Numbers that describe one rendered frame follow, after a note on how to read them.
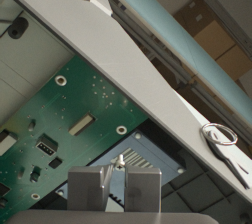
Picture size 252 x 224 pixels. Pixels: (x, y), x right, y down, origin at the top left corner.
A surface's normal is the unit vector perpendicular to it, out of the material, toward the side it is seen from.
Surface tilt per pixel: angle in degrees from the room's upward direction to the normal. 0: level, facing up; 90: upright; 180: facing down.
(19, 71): 90
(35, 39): 90
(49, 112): 90
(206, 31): 90
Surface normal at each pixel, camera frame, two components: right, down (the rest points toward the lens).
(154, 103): 0.71, -0.59
